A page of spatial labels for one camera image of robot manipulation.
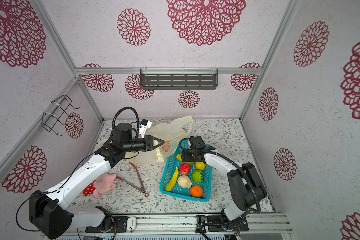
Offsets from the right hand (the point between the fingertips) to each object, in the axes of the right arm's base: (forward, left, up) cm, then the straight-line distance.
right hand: (186, 154), depth 91 cm
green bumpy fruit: (-13, -7, -2) cm, 15 cm away
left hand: (-8, +11, +21) cm, 25 cm away
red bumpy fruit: (-8, 0, -2) cm, 9 cm away
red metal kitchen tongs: (-20, +24, -6) cm, 32 cm away
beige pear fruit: (-16, +1, -2) cm, 16 cm away
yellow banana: (-14, +8, -6) cm, 17 cm away
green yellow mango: (-1, +4, -2) cm, 4 cm away
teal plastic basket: (-15, -3, -3) cm, 16 cm away
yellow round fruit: (-6, -9, -3) cm, 11 cm away
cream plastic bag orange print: (+11, +10, +7) cm, 17 cm away
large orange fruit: (-21, -6, -3) cm, 22 cm away
